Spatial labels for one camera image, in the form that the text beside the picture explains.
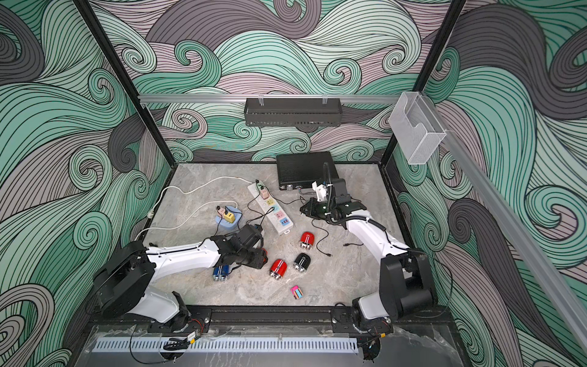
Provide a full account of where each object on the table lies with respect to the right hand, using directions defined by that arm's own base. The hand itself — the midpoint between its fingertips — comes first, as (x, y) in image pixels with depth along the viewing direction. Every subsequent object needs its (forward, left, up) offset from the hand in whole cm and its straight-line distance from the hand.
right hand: (299, 210), depth 84 cm
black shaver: (-15, -1, -12) cm, 20 cm away
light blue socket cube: (+1, +31, -12) cm, 33 cm away
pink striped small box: (-26, +1, -12) cm, 28 cm away
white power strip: (+4, +8, -12) cm, 15 cm away
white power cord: (+12, +69, -17) cm, 73 cm away
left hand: (-13, +14, -12) cm, 23 cm away
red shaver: (-18, +8, -12) cm, 23 cm away
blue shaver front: (-19, +29, -12) cm, 37 cm away
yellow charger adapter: (+2, +29, -8) cm, 30 cm away
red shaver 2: (-6, -3, -12) cm, 14 cm away
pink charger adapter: (+14, +15, -9) cm, 22 cm away
